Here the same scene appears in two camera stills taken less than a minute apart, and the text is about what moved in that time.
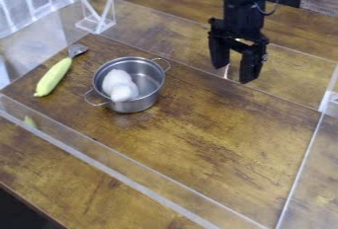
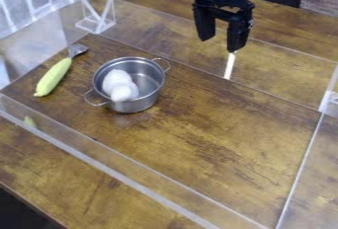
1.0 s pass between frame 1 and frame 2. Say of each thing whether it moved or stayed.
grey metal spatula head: stayed
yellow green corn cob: stayed
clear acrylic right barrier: stayed
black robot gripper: moved
